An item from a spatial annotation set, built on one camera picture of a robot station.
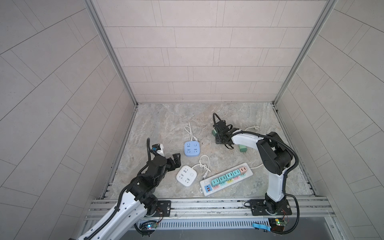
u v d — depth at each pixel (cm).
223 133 76
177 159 71
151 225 65
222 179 74
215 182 73
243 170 77
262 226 65
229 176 75
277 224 68
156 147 67
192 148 89
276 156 50
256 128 101
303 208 73
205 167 82
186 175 79
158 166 55
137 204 50
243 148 90
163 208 71
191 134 97
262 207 71
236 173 76
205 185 77
